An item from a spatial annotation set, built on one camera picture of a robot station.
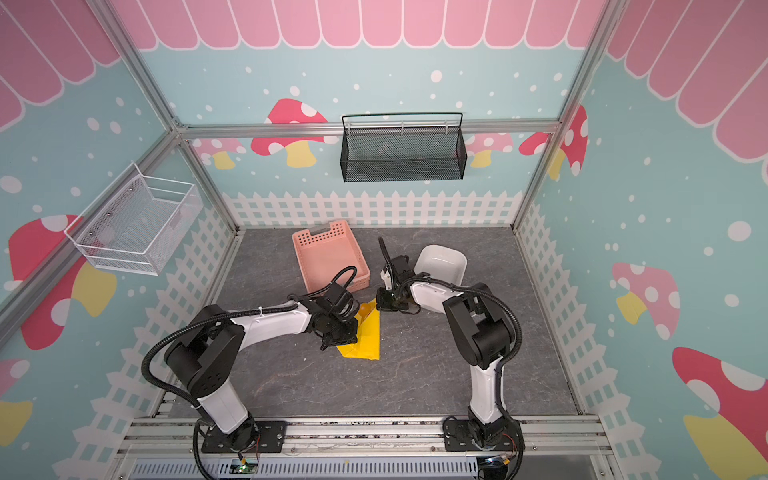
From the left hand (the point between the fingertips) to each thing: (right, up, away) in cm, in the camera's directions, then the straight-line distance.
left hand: (356, 345), depth 89 cm
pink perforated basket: (-15, +27, +22) cm, 38 cm away
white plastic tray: (+29, +24, +19) cm, 42 cm away
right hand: (+6, +12, +6) cm, 14 cm away
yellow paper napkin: (+4, 0, +1) cm, 4 cm away
